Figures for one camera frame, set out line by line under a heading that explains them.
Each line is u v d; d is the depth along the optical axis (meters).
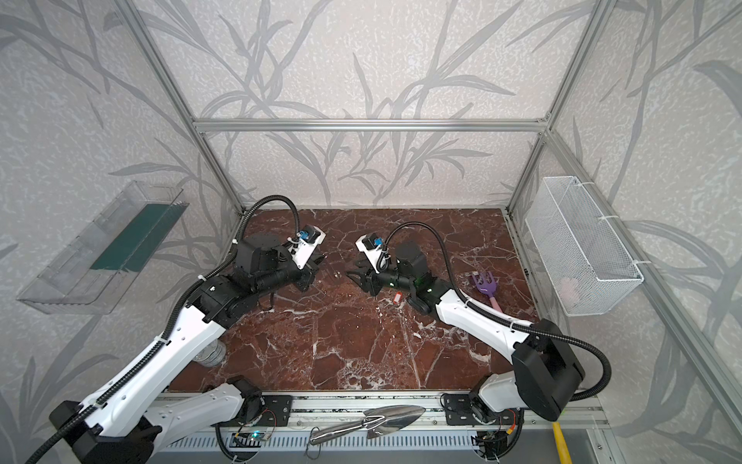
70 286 0.61
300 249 0.58
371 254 0.65
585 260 0.61
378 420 0.71
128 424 0.39
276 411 0.73
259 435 0.71
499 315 0.49
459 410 0.73
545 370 0.42
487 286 0.96
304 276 0.61
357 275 0.68
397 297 0.96
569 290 0.72
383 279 0.67
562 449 0.67
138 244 0.63
